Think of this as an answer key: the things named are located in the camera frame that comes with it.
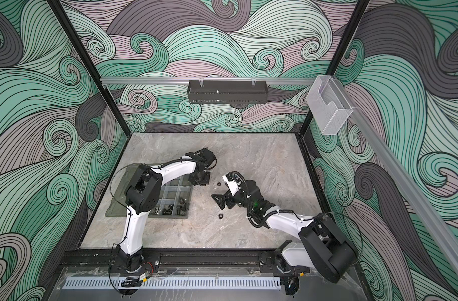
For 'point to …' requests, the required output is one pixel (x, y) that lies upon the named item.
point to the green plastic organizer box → (174, 200)
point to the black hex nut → (220, 216)
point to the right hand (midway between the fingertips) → (220, 190)
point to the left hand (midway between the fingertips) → (203, 181)
